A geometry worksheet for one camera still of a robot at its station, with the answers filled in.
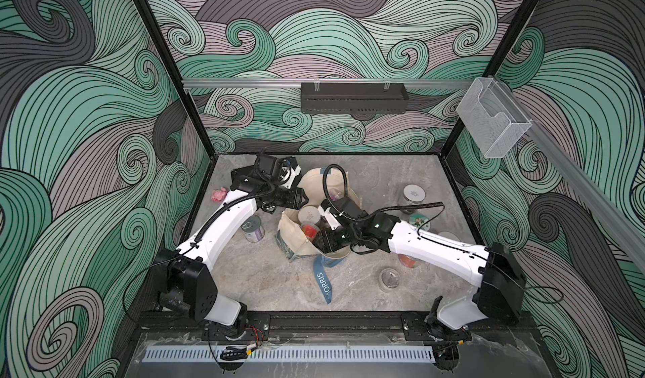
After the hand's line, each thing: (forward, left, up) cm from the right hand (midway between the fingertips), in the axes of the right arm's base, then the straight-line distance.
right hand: (317, 243), depth 76 cm
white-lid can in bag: (+13, +3, -4) cm, 14 cm away
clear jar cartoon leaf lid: (+11, -36, -7) cm, 38 cm away
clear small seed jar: (-8, -23, -9) cm, 26 cm away
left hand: (+14, +5, +6) cm, 16 cm away
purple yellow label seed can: (+9, +23, -7) cm, 26 cm away
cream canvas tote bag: (+2, +6, +6) cm, 9 cm away
